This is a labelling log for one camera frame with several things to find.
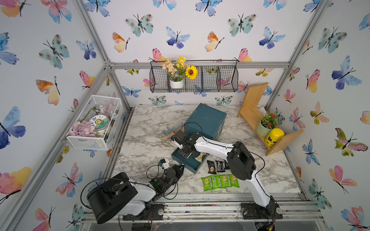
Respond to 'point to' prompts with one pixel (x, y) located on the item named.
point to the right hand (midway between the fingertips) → (184, 148)
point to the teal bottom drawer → (190, 163)
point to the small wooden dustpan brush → (169, 133)
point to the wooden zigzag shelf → (251, 114)
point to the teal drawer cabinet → (206, 121)
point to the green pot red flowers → (269, 121)
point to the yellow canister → (273, 136)
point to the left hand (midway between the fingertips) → (187, 166)
